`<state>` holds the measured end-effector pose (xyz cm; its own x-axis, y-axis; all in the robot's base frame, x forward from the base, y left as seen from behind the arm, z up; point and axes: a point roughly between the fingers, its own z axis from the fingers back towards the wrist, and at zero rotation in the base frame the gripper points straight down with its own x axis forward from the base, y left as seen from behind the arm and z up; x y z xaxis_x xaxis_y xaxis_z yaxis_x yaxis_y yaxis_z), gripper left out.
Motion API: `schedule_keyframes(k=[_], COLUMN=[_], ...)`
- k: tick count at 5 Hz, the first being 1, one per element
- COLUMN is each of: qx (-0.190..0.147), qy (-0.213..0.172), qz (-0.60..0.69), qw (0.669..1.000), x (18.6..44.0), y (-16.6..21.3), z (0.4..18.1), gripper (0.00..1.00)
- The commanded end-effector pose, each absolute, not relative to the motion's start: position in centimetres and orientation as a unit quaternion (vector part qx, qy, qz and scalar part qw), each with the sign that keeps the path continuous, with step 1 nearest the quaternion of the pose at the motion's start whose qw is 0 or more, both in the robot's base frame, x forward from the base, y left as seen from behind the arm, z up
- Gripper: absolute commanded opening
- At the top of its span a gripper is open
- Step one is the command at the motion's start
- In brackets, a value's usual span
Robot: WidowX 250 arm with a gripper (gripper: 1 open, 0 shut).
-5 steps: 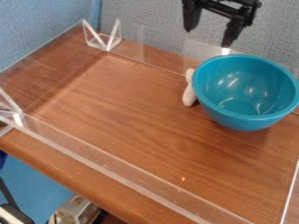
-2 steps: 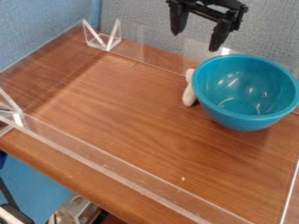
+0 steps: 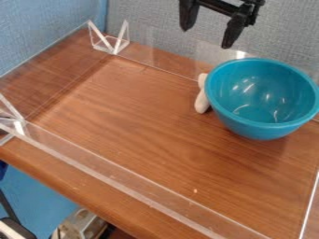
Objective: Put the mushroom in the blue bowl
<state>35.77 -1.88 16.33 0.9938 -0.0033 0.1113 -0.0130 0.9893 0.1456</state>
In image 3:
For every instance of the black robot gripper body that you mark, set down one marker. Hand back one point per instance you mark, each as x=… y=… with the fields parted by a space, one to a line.
x=250 y=8

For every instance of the clear acrylic left bracket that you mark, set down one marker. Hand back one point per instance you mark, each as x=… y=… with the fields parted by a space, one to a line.
x=13 y=122

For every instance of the white toy mushroom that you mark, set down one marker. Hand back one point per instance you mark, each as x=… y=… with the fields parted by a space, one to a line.
x=202 y=103

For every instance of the blue plastic bowl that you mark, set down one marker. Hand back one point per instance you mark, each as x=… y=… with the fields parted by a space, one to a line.
x=264 y=98

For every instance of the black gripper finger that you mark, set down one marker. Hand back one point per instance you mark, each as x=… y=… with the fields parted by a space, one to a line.
x=189 y=9
x=236 y=27

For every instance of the clear acrylic corner bracket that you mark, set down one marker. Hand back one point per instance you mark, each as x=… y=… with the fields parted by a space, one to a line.
x=108 y=43

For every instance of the clear acrylic front barrier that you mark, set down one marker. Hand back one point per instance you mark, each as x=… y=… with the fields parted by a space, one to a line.
x=178 y=207

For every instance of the grey power strip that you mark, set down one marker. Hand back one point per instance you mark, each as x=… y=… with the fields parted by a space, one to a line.
x=82 y=225

